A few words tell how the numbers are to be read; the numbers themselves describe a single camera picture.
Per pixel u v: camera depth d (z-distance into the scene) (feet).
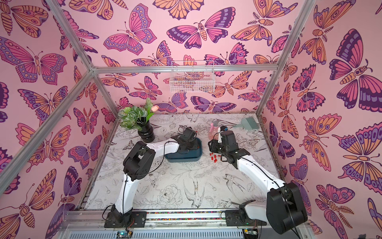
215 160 3.10
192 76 3.13
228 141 2.10
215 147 2.45
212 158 3.13
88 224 2.40
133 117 2.76
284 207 1.32
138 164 1.82
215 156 3.16
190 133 2.63
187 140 2.62
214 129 3.17
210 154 3.19
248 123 3.71
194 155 3.25
